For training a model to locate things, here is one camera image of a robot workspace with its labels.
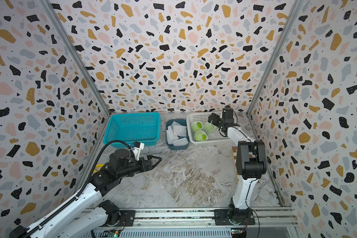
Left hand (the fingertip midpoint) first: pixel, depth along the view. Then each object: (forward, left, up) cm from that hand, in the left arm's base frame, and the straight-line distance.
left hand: (158, 160), depth 73 cm
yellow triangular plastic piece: (+7, +40, -18) cm, 44 cm away
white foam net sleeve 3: (+32, -30, -13) cm, 46 cm away
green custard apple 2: (+25, -26, -14) cm, 38 cm away
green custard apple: (+34, -23, -14) cm, 44 cm away
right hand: (+34, -33, -6) cm, 48 cm away
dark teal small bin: (+39, -11, -15) cm, 43 cm away
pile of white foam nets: (+30, -5, -14) cm, 34 cm away
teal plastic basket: (+39, +20, -20) cm, 48 cm away
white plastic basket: (+28, -34, -20) cm, 48 cm away
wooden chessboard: (+16, -46, -17) cm, 51 cm away
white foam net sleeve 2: (+24, -23, -12) cm, 35 cm away
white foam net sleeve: (+32, -21, -12) cm, 41 cm away
